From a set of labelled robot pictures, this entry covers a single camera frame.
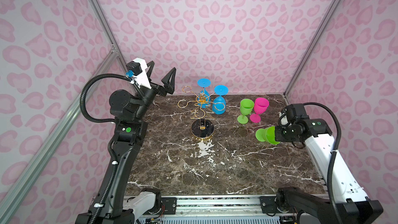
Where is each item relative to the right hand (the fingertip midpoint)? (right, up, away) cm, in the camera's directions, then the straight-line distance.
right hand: (279, 134), depth 74 cm
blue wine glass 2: (-27, +14, +14) cm, 34 cm away
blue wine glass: (-36, +17, +5) cm, 40 cm away
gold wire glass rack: (-37, +2, +26) cm, 45 cm away
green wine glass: (-11, +13, +20) cm, 26 cm away
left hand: (-50, +28, -21) cm, 61 cm away
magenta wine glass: (-1, +14, +22) cm, 26 cm away
